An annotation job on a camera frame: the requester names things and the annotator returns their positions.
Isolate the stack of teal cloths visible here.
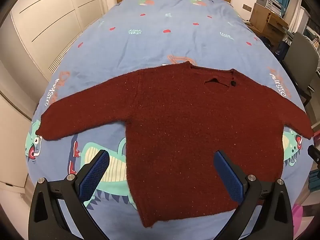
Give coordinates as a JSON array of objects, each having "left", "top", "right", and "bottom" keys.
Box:
[{"left": 308, "top": 169, "right": 320, "bottom": 192}]

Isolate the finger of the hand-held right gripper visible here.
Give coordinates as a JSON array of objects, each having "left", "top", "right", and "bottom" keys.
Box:
[{"left": 307, "top": 145, "right": 320, "bottom": 167}]

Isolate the white printer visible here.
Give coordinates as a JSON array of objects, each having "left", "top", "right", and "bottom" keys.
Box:
[{"left": 255, "top": 0, "right": 274, "bottom": 9}]

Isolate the wooden cabinet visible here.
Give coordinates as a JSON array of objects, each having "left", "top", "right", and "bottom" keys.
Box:
[{"left": 249, "top": 2, "right": 289, "bottom": 47}]

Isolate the blue printed bed sheet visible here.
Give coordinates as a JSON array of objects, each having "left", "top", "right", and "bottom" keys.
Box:
[{"left": 25, "top": 0, "right": 316, "bottom": 240}]

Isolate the pink plastic object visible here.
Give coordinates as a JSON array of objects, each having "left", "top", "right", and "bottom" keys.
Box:
[{"left": 291, "top": 203, "right": 304, "bottom": 231}]

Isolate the dark red knit sweater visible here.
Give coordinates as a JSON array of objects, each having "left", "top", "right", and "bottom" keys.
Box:
[{"left": 36, "top": 61, "right": 314, "bottom": 228}]

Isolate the white wardrobe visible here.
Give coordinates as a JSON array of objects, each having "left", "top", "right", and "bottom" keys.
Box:
[{"left": 0, "top": 0, "right": 118, "bottom": 188}]

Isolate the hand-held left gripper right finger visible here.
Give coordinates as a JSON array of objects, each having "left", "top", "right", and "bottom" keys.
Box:
[{"left": 214, "top": 150, "right": 294, "bottom": 240}]

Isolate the grey chair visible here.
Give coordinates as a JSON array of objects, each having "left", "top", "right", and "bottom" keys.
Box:
[{"left": 282, "top": 31, "right": 320, "bottom": 108}]

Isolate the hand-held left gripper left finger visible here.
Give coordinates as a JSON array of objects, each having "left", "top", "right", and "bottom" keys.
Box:
[{"left": 28, "top": 149, "right": 110, "bottom": 240}]

